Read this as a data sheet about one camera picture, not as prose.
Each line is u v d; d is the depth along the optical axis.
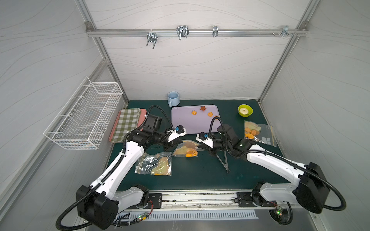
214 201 0.75
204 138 0.64
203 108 1.15
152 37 0.80
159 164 0.83
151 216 0.70
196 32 0.77
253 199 0.66
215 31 0.78
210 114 1.11
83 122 0.68
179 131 0.60
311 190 0.40
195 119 1.09
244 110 1.11
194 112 1.11
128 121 1.06
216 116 0.58
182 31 0.76
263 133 1.02
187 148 0.84
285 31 0.77
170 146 0.63
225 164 0.85
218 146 0.67
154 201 0.74
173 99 1.14
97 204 0.37
